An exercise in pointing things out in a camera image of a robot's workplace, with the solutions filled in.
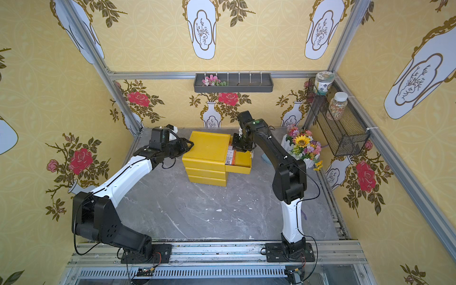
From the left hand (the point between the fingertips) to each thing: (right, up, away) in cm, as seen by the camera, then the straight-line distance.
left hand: (186, 144), depth 87 cm
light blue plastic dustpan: (+43, -8, +18) cm, 47 cm away
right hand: (+26, 0, +5) cm, 26 cm away
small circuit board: (-13, -52, -15) cm, 55 cm away
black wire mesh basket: (+74, +11, -3) cm, 75 cm away
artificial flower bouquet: (+57, -1, -1) cm, 57 cm away
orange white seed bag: (+22, -5, +1) cm, 23 cm away
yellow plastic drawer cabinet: (+10, -8, -7) cm, 15 cm away
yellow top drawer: (+26, -8, -1) cm, 27 cm away
